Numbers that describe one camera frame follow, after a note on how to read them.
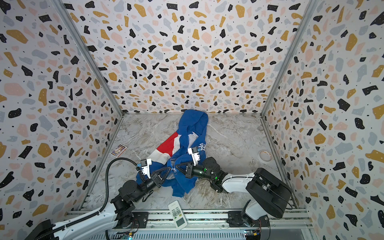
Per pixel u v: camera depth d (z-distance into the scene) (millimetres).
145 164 676
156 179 651
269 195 435
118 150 975
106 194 575
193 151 717
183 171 720
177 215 746
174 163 747
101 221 543
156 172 700
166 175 742
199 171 690
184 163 741
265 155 980
